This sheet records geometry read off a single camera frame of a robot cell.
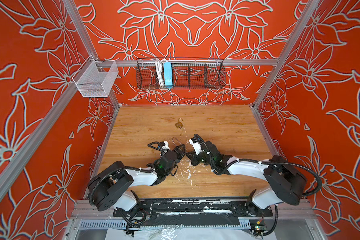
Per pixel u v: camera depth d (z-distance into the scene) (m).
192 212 0.73
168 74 0.89
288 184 0.44
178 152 0.75
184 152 0.77
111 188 0.43
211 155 0.65
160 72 0.89
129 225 0.70
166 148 0.78
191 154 0.78
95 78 0.94
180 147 0.83
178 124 1.07
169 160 0.64
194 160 0.75
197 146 0.75
